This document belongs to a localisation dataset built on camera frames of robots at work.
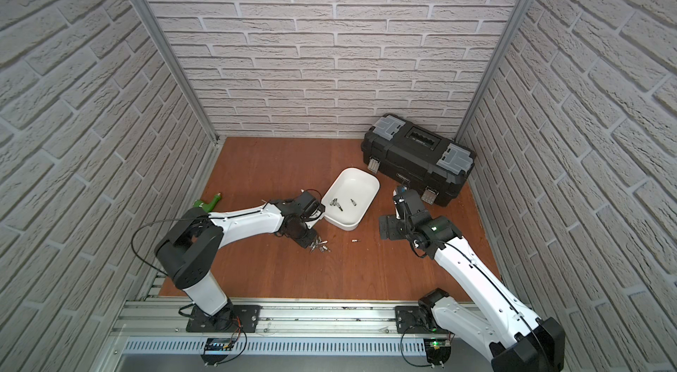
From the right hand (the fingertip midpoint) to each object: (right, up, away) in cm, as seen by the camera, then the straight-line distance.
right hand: (399, 222), depth 79 cm
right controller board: (+9, -34, -8) cm, 36 cm away
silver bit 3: (-14, -9, +10) cm, 19 cm away
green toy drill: (-68, +2, +18) cm, 71 cm away
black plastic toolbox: (+10, +20, +13) cm, 26 cm away
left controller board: (-52, -34, -8) cm, 63 cm away
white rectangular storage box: (-16, +5, +20) cm, 26 cm away
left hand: (-28, -7, +11) cm, 31 cm away
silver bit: (-21, +3, +18) cm, 28 cm away
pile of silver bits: (-26, -9, +9) cm, 29 cm away
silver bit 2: (-13, +3, +19) cm, 23 cm away
